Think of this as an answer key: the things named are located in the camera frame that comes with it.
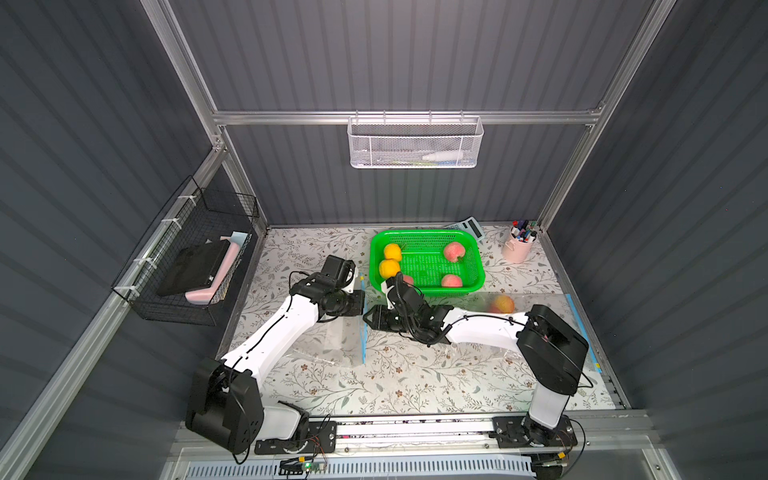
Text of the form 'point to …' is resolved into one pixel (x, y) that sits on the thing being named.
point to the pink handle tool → (204, 296)
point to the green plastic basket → (437, 262)
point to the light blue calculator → (469, 224)
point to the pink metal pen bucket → (517, 251)
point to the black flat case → (192, 268)
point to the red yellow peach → (504, 304)
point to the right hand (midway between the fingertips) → (364, 324)
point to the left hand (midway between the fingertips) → (365, 307)
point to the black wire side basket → (195, 216)
